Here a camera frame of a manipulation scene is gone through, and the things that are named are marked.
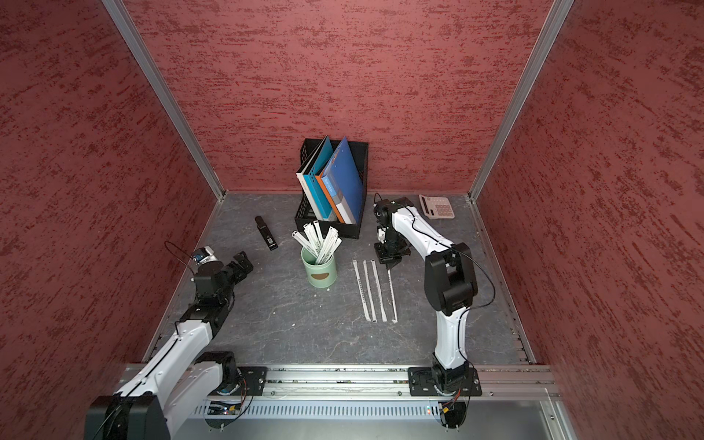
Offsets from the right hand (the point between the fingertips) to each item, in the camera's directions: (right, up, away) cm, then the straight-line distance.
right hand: (391, 268), depth 87 cm
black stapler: (-44, +8, +14) cm, 47 cm away
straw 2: (-6, -16, -2) cm, 17 cm away
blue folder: (-16, +33, +15) cm, 39 cm away
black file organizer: (-33, +19, +23) cm, 45 cm away
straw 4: (+1, -16, -2) cm, 16 cm away
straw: (-12, -1, +10) cm, 16 cm away
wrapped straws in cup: (-23, +7, 0) cm, 24 cm away
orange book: (-19, +23, +4) cm, 30 cm away
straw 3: (-3, -12, +2) cm, 13 cm away
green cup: (-23, -2, -1) cm, 23 cm away
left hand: (-50, +2, -2) cm, 50 cm away
